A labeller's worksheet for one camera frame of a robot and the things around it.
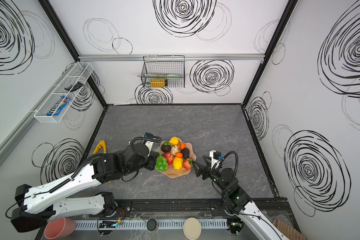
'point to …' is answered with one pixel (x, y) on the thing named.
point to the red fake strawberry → (187, 163)
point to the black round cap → (151, 224)
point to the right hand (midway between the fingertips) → (198, 160)
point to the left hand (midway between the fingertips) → (160, 155)
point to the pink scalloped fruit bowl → (171, 172)
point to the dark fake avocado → (185, 152)
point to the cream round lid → (192, 228)
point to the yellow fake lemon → (177, 163)
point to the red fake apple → (169, 157)
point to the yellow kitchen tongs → (102, 143)
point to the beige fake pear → (174, 148)
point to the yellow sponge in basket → (157, 82)
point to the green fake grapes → (161, 164)
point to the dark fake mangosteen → (166, 147)
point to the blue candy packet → (56, 109)
